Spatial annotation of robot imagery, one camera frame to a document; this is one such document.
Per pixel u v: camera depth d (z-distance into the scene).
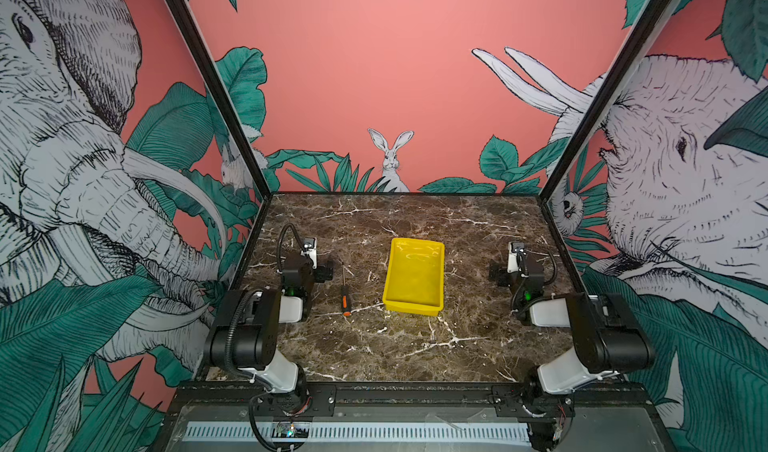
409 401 0.75
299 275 0.72
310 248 0.82
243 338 0.45
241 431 0.70
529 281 0.73
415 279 0.95
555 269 0.76
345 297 0.90
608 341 0.44
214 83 0.86
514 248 0.83
